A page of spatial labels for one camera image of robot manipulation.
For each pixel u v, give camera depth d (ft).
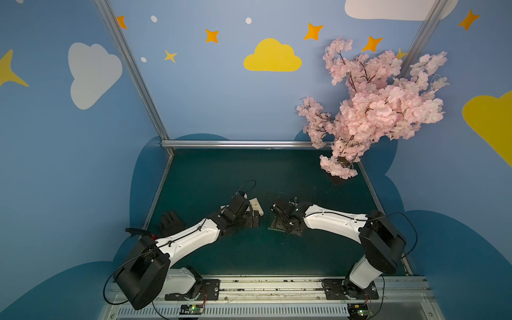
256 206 3.08
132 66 2.72
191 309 2.31
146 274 1.34
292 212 2.12
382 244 1.49
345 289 2.18
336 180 3.55
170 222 2.93
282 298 2.41
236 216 2.13
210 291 2.42
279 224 2.59
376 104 2.00
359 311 2.32
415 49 2.61
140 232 2.37
